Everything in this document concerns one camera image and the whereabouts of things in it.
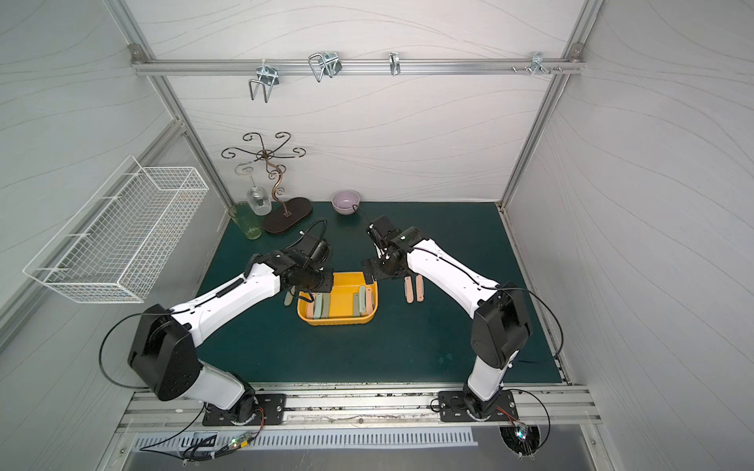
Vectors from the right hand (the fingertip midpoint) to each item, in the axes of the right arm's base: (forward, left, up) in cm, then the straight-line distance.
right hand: (381, 271), depth 84 cm
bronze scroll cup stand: (+34, +39, -12) cm, 53 cm away
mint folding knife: (-5, +20, -13) cm, 25 cm away
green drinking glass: (+21, +49, -4) cm, 54 cm away
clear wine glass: (+21, +41, +8) cm, 47 cm away
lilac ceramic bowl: (+39, +19, -10) cm, 45 cm away
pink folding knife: (-7, +22, -13) cm, 27 cm away
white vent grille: (-41, +29, -13) cm, 51 cm away
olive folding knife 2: (-5, +8, -13) cm, 16 cm away
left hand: (-3, +15, -2) cm, 15 cm away
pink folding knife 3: (+3, -12, -14) cm, 19 cm away
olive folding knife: (-7, +18, -13) cm, 23 cm away
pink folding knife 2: (+2, -9, -14) cm, 17 cm away
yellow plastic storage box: (-3, +10, -14) cm, 18 cm away
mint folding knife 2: (-2, +6, -13) cm, 15 cm away
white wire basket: (-7, +63, +18) cm, 66 cm away
